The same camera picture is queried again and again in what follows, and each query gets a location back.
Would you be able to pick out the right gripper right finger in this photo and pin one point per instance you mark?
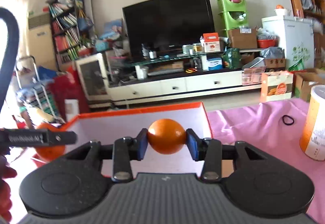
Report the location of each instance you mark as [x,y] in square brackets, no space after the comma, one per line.
[254,181]

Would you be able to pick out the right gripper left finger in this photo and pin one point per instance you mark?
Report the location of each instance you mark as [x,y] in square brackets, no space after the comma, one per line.
[79,180]

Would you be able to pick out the large orange fruit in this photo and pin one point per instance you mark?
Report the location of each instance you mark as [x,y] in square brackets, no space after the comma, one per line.
[166,136]

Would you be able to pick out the pink floral bedsheet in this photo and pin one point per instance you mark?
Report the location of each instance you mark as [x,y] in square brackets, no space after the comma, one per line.
[274,128]

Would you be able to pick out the orange white cylinder canister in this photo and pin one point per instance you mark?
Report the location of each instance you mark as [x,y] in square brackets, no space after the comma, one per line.
[312,139]

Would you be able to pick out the red shopping bag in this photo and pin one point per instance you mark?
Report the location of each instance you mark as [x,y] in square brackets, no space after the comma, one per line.
[67,86]

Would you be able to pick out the orange white gift bag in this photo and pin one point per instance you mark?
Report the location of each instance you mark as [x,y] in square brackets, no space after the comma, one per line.
[276,86]

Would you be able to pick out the white glass door cabinet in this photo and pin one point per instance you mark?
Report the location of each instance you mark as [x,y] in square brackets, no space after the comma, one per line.
[93,77]

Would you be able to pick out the orange cardboard box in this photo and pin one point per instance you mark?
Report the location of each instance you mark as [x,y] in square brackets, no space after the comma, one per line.
[107,127]

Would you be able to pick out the dark bookshelf with books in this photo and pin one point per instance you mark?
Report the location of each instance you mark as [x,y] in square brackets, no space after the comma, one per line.
[70,28]

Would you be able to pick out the white tv cabinet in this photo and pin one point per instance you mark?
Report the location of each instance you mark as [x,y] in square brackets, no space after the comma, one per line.
[180,85]

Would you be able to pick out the brown cardboard box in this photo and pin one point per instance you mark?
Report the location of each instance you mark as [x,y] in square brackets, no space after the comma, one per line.
[244,38]

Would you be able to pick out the red white carton box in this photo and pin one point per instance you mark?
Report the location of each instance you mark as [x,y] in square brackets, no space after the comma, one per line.
[210,42]

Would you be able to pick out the white chest freezer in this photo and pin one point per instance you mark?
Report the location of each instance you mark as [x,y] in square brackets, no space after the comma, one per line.
[295,37]

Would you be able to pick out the green stacked plastic bins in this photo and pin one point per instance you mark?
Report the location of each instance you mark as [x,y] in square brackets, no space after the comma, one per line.
[233,14]

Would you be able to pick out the black flat television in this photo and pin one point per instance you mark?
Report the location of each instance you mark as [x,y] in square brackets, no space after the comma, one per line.
[166,25]

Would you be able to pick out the wire shopping trolley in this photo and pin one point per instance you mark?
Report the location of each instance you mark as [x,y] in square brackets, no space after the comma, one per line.
[34,92]

